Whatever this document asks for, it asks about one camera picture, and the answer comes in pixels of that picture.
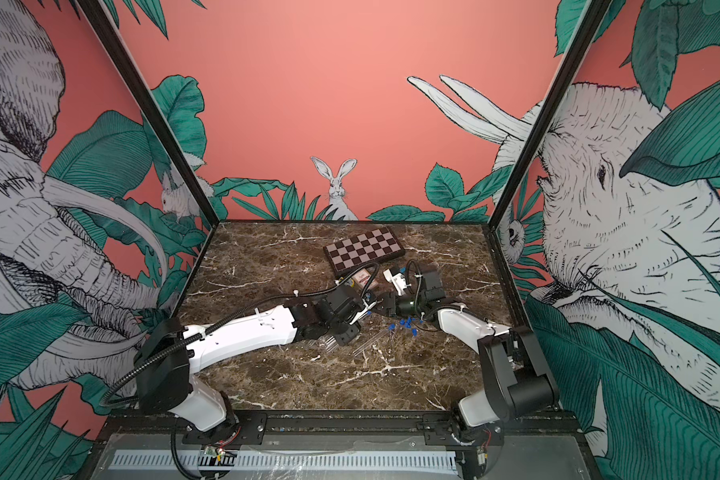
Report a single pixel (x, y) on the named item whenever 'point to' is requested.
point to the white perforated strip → (259, 460)
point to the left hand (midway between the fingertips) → (356, 318)
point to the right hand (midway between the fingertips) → (369, 305)
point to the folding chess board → (376, 246)
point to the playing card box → (361, 278)
